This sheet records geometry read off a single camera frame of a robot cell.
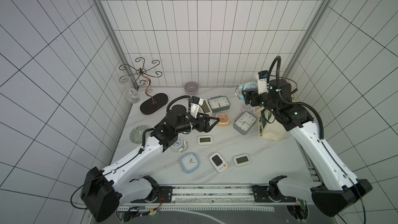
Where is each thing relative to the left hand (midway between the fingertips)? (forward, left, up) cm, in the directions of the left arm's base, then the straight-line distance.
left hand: (211, 121), depth 70 cm
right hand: (+13, -20, +9) cm, 26 cm away
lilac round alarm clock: (+25, -27, -23) cm, 43 cm away
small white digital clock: (+1, +2, -23) cm, 24 cm away
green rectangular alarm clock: (+29, -8, -24) cm, 38 cm away
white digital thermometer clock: (-10, -17, -23) cm, 31 cm away
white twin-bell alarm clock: (-3, +17, -22) cm, 28 cm away
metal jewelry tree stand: (+27, +41, -24) cm, 55 cm away
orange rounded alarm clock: (+15, -10, -23) cm, 30 cm away
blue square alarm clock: (-12, +11, -23) cm, 28 cm away
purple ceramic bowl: (+44, +13, -24) cm, 52 cm away
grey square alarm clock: (+15, -23, -24) cm, 36 cm away
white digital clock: (+27, +3, -22) cm, 35 cm away
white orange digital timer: (-11, -5, -22) cm, 25 cm away
